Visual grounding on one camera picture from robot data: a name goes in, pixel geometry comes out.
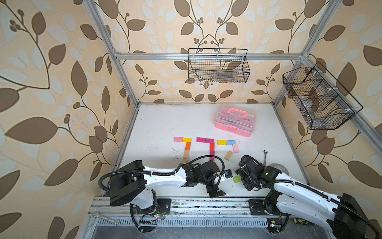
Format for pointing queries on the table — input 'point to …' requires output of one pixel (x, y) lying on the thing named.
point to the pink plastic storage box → (239, 121)
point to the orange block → (188, 145)
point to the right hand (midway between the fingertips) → (236, 176)
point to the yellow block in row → (185, 140)
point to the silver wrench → (96, 213)
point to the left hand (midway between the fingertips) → (222, 181)
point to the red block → (212, 146)
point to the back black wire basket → (218, 65)
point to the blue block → (231, 142)
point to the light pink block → (236, 148)
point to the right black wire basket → (325, 103)
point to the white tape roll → (278, 166)
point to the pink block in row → (178, 139)
